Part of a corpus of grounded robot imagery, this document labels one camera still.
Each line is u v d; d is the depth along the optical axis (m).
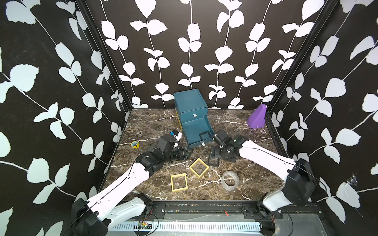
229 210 0.75
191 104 0.93
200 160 0.91
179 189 0.80
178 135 0.70
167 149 0.57
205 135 0.94
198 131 1.01
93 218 0.37
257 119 1.04
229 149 0.58
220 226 0.70
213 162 0.93
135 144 0.98
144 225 0.71
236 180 0.83
